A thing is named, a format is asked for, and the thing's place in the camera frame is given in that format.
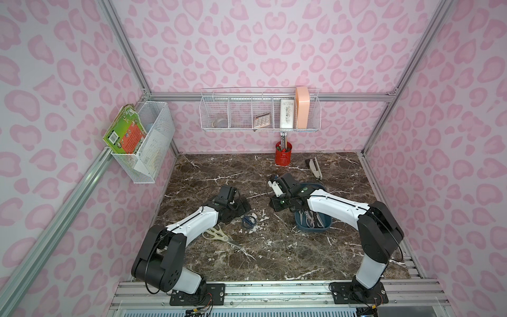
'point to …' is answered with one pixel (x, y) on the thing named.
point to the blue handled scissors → (249, 221)
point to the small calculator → (262, 120)
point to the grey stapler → (315, 168)
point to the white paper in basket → (152, 153)
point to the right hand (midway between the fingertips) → (270, 203)
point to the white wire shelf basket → (261, 109)
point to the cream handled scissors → (216, 233)
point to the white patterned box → (286, 113)
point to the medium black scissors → (309, 220)
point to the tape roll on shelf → (220, 123)
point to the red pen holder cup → (282, 153)
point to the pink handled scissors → (319, 223)
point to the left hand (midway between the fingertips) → (245, 206)
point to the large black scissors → (302, 217)
